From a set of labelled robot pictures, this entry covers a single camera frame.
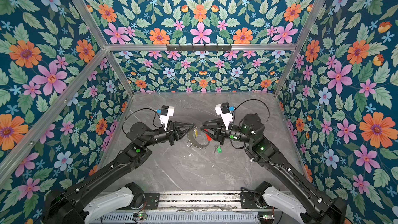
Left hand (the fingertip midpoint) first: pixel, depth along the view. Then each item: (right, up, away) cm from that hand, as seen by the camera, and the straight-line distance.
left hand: (192, 127), depth 57 cm
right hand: (+4, 0, +1) cm, 4 cm away
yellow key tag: (+1, -3, +4) cm, 5 cm away
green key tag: (+12, -18, +33) cm, 40 cm away
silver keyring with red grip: (-1, -6, +6) cm, 8 cm away
